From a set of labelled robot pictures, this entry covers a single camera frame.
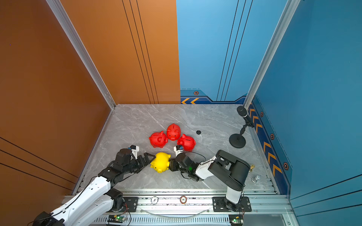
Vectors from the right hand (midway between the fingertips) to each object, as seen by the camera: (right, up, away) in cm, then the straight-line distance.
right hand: (168, 162), depth 87 cm
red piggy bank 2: (+3, +19, +5) cm, 20 cm away
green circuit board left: (-24, -23, -16) cm, 37 cm away
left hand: (-9, +4, -5) cm, 11 cm away
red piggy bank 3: (+12, +12, +2) cm, 18 cm away
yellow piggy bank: (-3, +3, -8) cm, 9 cm away
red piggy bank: (-6, +14, +1) cm, 16 cm away
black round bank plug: (+20, +17, +15) cm, 31 cm away
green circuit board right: (+37, -24, -16) cm, 47 cm away
